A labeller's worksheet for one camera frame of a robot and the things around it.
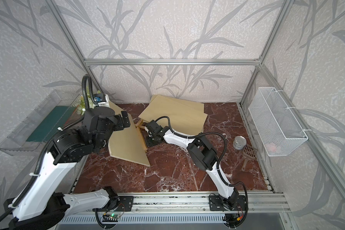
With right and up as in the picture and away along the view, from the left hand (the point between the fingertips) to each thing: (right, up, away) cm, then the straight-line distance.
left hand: (119, 114), depth 60 cm
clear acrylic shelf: (-41, -12, -3) cm, 43 cm away
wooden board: (+38, +8, +59) cm, 70 cm away
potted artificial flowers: (-31, +4, +21) cm, 37 cm away
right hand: (+3, -18, +32) cm, 37 cm away
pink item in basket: (+72, -17, +12) cm, 75 cm away
